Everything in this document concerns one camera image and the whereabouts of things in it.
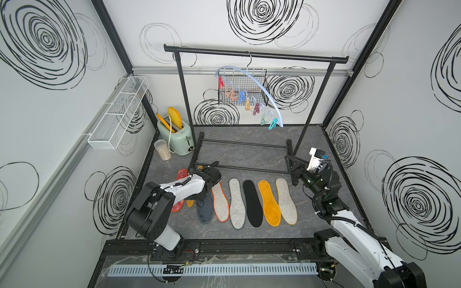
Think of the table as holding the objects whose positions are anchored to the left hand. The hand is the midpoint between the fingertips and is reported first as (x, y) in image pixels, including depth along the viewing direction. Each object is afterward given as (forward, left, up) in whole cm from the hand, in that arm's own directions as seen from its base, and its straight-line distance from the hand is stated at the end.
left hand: (191, 195), depth 88 cm
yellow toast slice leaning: (+30, +15, +17) cm, 37 cm away
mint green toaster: (+25, +8, +10) cm, 29 cm away
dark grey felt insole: (-6, -7, -1) cm, 9 cm away
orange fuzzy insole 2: (-6, -39, -1) cm, 40 cm away
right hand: (+7, -44, +24) cm, 51 cm away
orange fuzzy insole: (-6, -23, -1) cm, 24 cm away
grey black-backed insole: (-6, -31, -1) cm, 32 cm away
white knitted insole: (-5, -7, +27) cm, 29 cm away
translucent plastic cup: (+24, +19, +9) cm, 32 cm away
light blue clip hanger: (+53, -32, +34) cm, 71 cm away
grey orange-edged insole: (-4, -15, -1) cm, 15 cm away
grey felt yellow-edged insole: (-4, -47, 0) cm, 47 cm away
